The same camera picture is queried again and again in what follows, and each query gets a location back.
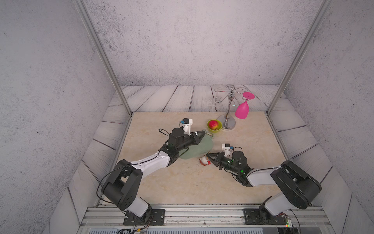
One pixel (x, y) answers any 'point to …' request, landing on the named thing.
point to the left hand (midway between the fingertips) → (207, 134)
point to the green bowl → (219, 126)
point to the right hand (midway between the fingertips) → (207, 156)
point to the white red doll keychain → (204, 161)
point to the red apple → (213, 125)
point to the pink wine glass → (242, 110)
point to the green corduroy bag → (202, 147)
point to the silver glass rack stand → (227, 122)
